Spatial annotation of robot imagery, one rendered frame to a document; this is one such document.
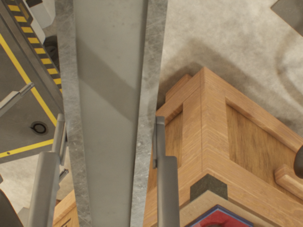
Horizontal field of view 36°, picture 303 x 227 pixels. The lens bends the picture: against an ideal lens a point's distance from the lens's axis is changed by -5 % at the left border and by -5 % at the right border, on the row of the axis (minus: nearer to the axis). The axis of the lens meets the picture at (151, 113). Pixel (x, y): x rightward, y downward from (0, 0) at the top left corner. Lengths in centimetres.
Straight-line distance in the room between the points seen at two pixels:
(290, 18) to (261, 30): 9
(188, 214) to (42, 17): 56
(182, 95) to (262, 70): 24
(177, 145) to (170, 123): 12
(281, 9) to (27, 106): 67
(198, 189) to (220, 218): 9
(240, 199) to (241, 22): 48
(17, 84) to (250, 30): 62
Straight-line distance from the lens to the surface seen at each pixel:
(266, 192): 115
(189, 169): 108
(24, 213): 23
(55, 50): 128
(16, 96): 21
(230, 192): 104
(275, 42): 133
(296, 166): 113
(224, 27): 129
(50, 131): 112
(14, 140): 117
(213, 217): 105
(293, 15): 129
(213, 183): 101
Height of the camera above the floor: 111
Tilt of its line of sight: 49 degrees down
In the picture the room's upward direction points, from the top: 175 degrees counter-clockwise
